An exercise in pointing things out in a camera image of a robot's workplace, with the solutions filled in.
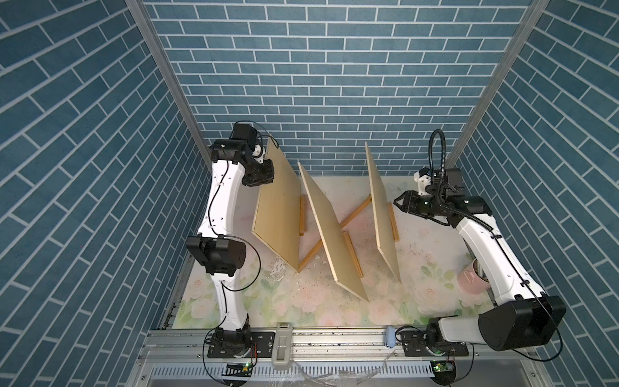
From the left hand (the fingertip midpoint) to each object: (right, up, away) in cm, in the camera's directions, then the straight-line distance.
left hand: (278, 178), depth 81 cm
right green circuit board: (+52, -58, -9) cm, 79 cm away
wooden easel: (+25, -23, +12) cm, 36 cm away
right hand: (+41, -8, -2) cm, 42 cm away
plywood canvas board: (+21, -24, +11) cm, 34 cm away
